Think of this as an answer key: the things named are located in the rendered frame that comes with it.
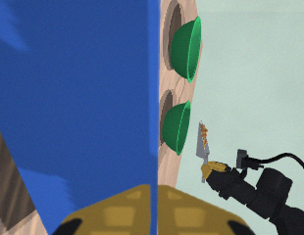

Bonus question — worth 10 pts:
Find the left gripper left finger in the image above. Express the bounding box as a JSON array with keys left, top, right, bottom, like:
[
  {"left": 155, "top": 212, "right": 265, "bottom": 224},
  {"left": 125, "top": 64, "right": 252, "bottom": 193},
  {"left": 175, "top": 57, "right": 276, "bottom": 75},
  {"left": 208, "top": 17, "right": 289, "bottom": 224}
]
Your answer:
[{"left": 61, "top": 184, "right": 151, "bottom": 235}]

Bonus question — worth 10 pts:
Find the green bowl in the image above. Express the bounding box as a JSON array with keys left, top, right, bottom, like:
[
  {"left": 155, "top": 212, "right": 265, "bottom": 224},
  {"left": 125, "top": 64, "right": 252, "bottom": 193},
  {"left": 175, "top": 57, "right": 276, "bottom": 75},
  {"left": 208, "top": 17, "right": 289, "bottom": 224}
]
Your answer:
[
  {"left": 171, "top": 17, "right": 201, "bottom": 83},
  {"left": 162, "top": 101, "right": 191, "bottom": 156}
]

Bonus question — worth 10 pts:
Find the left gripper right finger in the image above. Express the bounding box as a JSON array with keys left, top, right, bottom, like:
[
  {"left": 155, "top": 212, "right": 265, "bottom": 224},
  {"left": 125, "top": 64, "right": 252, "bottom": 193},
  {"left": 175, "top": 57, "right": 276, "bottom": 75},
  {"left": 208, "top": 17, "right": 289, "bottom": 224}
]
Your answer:
[{"left": 157, "top": 185, "right": 249, "bottom": 235}]

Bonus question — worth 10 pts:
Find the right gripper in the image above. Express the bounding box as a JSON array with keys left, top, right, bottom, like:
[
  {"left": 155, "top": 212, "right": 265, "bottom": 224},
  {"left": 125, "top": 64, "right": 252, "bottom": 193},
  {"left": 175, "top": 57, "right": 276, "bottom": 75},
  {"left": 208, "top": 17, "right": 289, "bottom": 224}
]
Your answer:
[{"left": 201, "top": 162, "right": 255, "bottom": 205}]

